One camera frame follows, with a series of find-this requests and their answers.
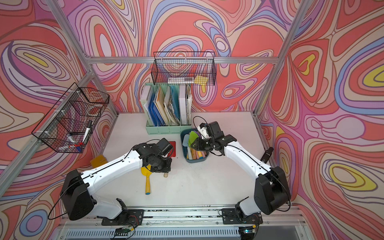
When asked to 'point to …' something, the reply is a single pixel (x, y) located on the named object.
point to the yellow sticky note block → (100, 160)
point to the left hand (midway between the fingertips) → (172, 170)
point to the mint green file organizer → (167, 108)
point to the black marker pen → (88, 130)
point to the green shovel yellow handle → (192, 137)
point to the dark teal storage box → (202, 156)
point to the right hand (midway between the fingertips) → (194, 149)
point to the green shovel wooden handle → (193, 153)
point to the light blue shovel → (185, 143)
